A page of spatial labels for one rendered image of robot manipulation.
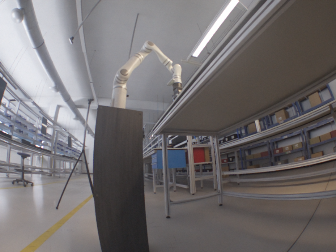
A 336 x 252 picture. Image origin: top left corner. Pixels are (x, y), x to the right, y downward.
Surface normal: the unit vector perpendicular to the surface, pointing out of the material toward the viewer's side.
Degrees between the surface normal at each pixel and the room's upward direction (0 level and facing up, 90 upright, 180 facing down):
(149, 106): 90
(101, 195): 90
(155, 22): 180
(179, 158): 90
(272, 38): 180
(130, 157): 90
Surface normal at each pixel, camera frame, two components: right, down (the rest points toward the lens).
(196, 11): 0.05, 0.95
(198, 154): 0.32, -0.30
